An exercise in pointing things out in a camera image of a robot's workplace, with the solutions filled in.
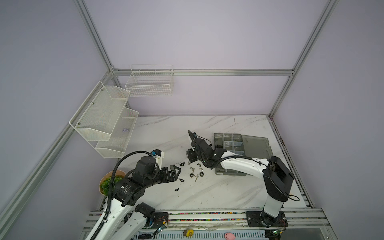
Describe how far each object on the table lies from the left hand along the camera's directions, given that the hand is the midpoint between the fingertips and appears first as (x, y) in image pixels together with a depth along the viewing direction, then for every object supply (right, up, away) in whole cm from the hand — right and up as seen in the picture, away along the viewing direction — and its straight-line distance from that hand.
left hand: (172, 172), depth 70 cm
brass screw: (+12, -8, +18) cm, 23 cm away
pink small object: (+27, -29, -2) cm, 40 cm away
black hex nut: (+15, -7, +20) cm, 26 cm away
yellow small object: (+8, -28, -1) cm, 29 cm away
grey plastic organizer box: (+50, +8, +34) cm, 61 cm away
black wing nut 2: (0, -14, +14) cm, 19 cm away
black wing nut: (+3, -9, +16) cm, 19 cm away
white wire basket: (-19, +53, +26) cm, 61 cm away
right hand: (+6, +8, +14) cm, 18 cm away
